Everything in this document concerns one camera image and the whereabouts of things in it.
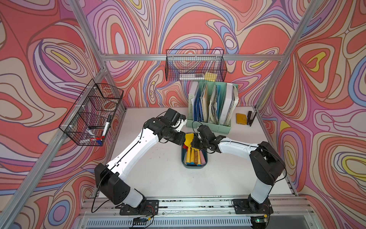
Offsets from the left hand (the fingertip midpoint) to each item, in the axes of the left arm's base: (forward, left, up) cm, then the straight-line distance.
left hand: (183, 139), depth 76 cm
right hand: (+5, -5, -16) cm, 18 cm away
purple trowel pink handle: (-3, -12, -16) cm, 21 cm away
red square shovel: (+5, -1, -16) cm, 17 cm away
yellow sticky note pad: (+32, -46, -20) cm, 59 cm away
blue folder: (+27, -11, -11) cm, 31 cm away
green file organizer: (+27, -19, 0) cm, 33 cm away
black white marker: (+1, +38, +10) cm, 39 cm away
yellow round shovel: (+7, -3, -12) cm, 14 cm away
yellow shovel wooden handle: (+1, -8, -16) cm, 18 cm away
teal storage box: (-8, -4, -17) cm, 19 cm away
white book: (+26, -29, +2) cm, 39 cm away
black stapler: (+28, -51, -19) cm, 61 cm away
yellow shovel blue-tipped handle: (-3, -9, -17) cm, 19 cm away
